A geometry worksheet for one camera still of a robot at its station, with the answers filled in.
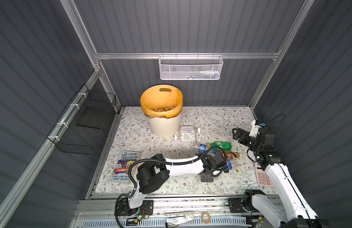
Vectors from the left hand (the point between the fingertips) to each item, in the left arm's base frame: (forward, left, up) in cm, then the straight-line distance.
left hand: (209, 173), depth 81 cm
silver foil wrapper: (-23, +21, -2) cm, 31 cm away
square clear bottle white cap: (+34, +10, -1) cm, 35 cm away
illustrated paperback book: (+1, +53, -2) cm, 53 cm away
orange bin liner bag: (+48, +30, +13) cm, 58 cm away
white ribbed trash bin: (+27, +28, +9) cm, 40 cm away
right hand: (+16, -18, +18) cm, 30 cm away
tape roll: (-21, +5, -4) cm, 22 cm away
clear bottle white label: (+26, +12, -1) cm, 29 cm away
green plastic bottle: (+18, -14, -1) cm, 23 cm away
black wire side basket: (+14, +69, +24) cm, 74 cm away
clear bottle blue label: (+7, -16, -4) cm, 18 cm away
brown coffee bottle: (+11, -15, 0) cm, 19 cm away
